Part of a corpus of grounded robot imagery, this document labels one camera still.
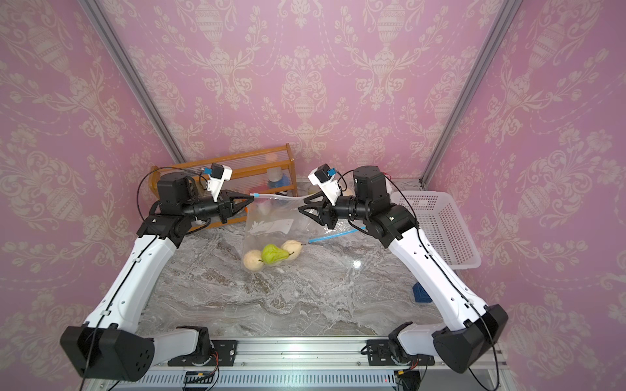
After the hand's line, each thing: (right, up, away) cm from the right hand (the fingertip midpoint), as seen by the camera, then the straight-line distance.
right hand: (305, 203), depth 64 cm
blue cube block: (+37, -30, +17) cm, 51 cm away
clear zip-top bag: (-11, -5, +17) cm, 21 cm away
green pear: (-12, -17, +18) cm, 27 cm away
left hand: (-15, +1, +5) cm, 16 cm away
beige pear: (-19, -19, +19) cm, 33 cm away
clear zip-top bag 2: (+11, -11, +33) cm, 37 cm away
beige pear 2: (-6, -16, +24) cm, 29 cm away
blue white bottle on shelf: (-14, +10, +36) cm, 40 cm away
